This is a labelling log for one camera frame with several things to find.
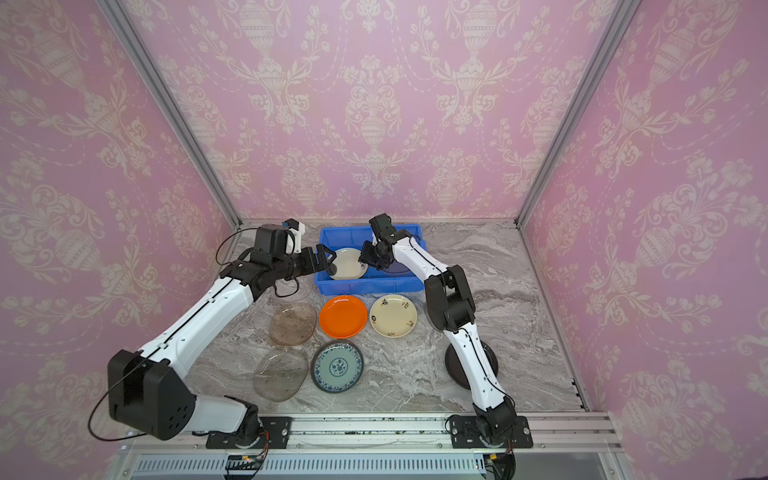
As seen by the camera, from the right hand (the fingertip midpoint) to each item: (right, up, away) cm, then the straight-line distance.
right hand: (363, 259), depth 103 cm
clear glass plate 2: (-12, -6, -31) cm, 34 cm away
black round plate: (+28, -31, -19) cm, 45 cm away
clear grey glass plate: (-22, -32, -19) cm, 43 cm away
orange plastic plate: (-5, -18, -8) cm, 21 cm away
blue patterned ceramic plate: (-6, -30, -18) cm, 36 cm away
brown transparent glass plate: (-22, -20, -9) cm, 31 cm away
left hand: (-8, +1, -22) cm, 23 cm away
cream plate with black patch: (-6, -2, +1) cm, 6 cm away
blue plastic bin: (-3, +8, +6) cm, 10 cm away
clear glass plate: (+12, -3, 0) cm, 12 cm away
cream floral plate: (+11, -18, -9) cm, 23 cm away
